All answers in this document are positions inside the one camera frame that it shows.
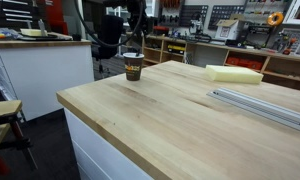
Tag white side table, wooden top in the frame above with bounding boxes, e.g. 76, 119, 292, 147
0, 31, 95, 122

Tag long wooden shelf unit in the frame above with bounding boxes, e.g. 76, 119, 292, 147
141, 33, 300, 93

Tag yellow and black tool case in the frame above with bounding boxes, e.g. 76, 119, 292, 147
166, 44, 187, 55

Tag red storage bins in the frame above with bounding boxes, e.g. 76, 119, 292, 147
225, 56, 264, 71

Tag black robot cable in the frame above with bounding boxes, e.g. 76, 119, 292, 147
72, 0, 146, 48

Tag wooden workbench with clamps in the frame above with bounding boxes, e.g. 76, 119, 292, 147
0, 99, 38, 178

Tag orange tape roll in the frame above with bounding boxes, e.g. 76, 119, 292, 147
266, 11, 285, 27

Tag brown paper coffee cup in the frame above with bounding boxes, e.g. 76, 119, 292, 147
122, 52, 145, 82

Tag white cabinet with wooden top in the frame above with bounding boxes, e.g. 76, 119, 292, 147
55, 59, 300, 180

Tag black padded office chair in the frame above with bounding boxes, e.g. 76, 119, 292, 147
91, 14, 125, 79

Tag pale yellow foam block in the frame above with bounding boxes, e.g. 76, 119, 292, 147
205, 64, 265, 85

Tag small yellow foam pad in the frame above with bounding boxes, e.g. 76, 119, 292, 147
19, 28, 44, 37

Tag white cardboard box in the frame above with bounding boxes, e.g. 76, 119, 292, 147
214, 18, 240, 42

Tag red tool cabinet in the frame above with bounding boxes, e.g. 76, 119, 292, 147
36, 0, 70, 36

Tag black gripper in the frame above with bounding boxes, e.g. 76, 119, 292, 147
125, 0, 155, 49

